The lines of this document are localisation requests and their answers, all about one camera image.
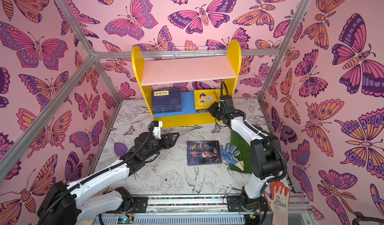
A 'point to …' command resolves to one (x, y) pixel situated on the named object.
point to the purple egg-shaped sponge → (120, 148)
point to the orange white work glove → (278, 196)
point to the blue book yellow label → (158, 107)
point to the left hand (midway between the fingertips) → (177, 133)
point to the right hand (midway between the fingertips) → (208, 105)
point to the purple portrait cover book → (203, 152)
